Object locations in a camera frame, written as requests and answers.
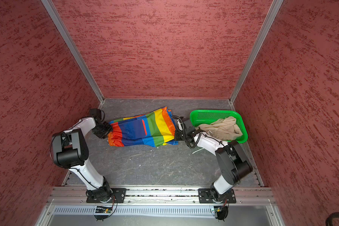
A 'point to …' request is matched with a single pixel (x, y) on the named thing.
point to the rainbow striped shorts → (156, 128)
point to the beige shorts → (223, 129)
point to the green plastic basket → (199, 117)
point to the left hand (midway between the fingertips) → (111, 134)
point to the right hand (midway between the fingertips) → (174, 137)
